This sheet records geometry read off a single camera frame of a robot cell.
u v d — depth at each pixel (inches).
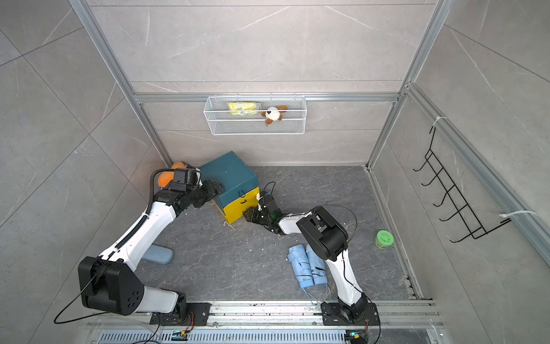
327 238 22.1
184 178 24.6
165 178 42.4
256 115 35.1
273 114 33.7
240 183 32.9
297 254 33.0
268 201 31.2
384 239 34.3
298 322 28.7
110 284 16.1
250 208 35.4
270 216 31.4
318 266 31.9
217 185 33.0
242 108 32.8
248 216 35.4
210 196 29.4
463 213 25.0
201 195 28.0
